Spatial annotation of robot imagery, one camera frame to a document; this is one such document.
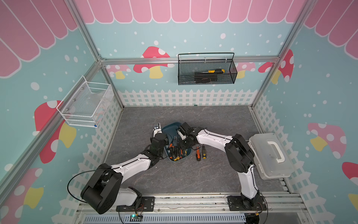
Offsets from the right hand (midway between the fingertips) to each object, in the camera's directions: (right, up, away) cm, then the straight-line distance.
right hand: (182, 146), depth 94 cm
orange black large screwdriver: (+11, -5, -3) cm, 12 cm away
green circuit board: (-24, -34, -21) cm, 47 cm away
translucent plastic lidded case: (+50, -3, -16) cm, 52 cm away
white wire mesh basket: (-56, +27, -13) cm, 64 cm away
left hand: (-12, +9, -6) cm, 16 cm away
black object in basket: (+15, +44, -7) cm, 47 cm away
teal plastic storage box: (-8, +11, 0) cm, 13 cm away
